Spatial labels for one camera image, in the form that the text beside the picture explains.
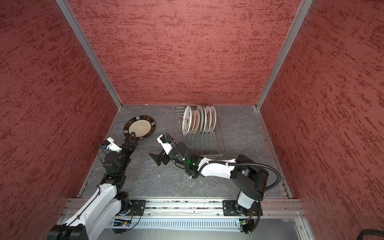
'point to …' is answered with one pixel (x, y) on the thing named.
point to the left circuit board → (121, 224)
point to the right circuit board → (248, 225)
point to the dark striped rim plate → (143, 126)
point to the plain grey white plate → (201, 112)
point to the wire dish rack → (207, 145)
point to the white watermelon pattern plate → (187, 120)
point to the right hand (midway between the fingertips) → (156, 150)
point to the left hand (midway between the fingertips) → (135, 138)
